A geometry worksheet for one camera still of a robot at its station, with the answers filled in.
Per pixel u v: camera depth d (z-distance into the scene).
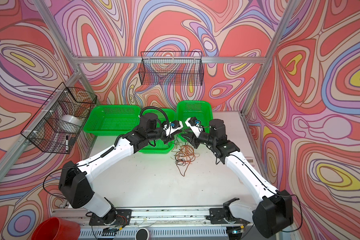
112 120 1.15
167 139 0.67
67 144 0.72
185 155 0.95
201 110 1.18
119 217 0.73
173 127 0.62
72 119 0.73
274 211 0.39
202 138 0.64
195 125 0.62
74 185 0.42
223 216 0.69
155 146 0.68
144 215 0.75
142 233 0.65
